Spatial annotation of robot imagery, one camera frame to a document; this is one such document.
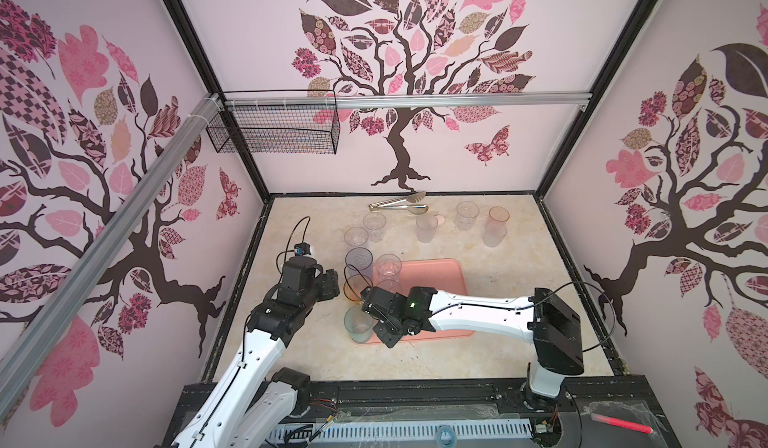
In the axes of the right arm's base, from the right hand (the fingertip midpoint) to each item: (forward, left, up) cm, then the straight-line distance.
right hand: (382, 327), depth 78 cm
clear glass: (+21, -2, -4) cm, 22 cm away
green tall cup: (+3, +7, -7) cm, 10 cm away
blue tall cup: (+21, +8, 0) cm, 22 cm away
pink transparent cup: (+41, -42, -1) cm, 59 cm away
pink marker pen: (-21, -58, -7) cm, 62 cm away
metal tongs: (+52, -6, -8) cm, 53 cm away
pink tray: (+21, -21, -9) cm, 31 cm away
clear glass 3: (+40, +3, -4) cm, 40 cm away
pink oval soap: (+43, -21, -6) cm, 48 cm away
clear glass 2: (+34, +10, -5) cm, 36 cm away
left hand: (+10, +15, +8) cm, 19 cm away
